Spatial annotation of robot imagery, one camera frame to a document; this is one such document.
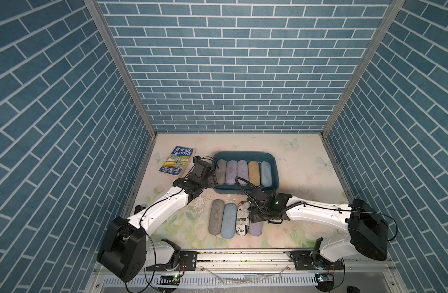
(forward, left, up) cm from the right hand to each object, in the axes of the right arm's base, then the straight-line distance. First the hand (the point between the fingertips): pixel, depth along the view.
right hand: (254, 216), depth 83 cm
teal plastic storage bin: (+35, -2, +1) cm, 35 cm away
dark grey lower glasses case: (-2, +17, 0) cm, 18 cm away
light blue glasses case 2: (-5, +12, 0) cm, 13 cm away
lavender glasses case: (+23, +7, +2) cm, 24 cm away
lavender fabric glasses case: (+24, +13, +1) cm, 28 cm away
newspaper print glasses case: (-2, +6, 0) cm, 6 cm away
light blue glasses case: (+23, -6, +1) cm, 24 cm away
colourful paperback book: (+29, +45, 0) cm, 53 cm away
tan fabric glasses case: (+24, 0, 0) cm, 24 cm away
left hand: (+13, +20, +9) cm, 26 cm away
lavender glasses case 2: (-5, -1, -1) cm, 5 cm away
